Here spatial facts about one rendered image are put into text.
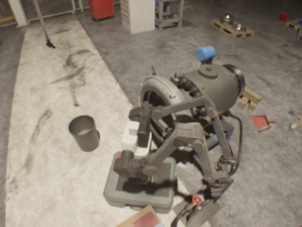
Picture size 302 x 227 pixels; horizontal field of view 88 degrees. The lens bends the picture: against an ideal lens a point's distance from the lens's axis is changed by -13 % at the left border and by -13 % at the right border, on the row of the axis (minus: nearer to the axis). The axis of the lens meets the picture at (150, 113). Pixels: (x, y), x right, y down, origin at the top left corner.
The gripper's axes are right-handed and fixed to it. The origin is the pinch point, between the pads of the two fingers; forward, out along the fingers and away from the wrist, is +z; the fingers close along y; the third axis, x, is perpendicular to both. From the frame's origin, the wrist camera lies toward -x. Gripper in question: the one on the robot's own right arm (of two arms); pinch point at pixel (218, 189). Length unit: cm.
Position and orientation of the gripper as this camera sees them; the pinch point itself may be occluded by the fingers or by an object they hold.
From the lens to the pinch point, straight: 137.4
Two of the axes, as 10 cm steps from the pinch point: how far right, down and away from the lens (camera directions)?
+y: 1.3, -7.0, 7.0
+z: 5.0, 6.6, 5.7
